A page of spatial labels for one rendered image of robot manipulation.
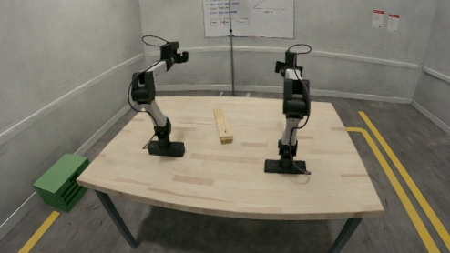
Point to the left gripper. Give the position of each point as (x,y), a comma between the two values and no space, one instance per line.
(181,59)

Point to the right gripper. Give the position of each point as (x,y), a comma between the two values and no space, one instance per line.
(280,65)

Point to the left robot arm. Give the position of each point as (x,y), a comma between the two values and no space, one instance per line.
(146,94)

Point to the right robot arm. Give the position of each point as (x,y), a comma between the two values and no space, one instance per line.
(295,106)

